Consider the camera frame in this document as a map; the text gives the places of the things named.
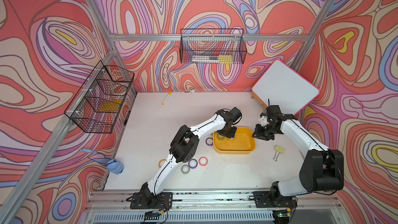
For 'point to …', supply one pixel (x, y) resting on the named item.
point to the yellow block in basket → (111, 106)
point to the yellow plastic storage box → (243, 143)
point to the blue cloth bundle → (116, 167)
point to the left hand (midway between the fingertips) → (232, 136)
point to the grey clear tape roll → (185, 169)
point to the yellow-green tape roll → (221, 137)
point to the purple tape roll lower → (193, 163)
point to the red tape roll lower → (203, 161)
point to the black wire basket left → (98, 103)
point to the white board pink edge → (281, 85)
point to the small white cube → (193, 90)
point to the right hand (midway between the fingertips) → (256, 139)
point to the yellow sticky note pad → (279, 149)
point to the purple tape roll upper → (209, 141)
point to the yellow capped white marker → (164, 102)
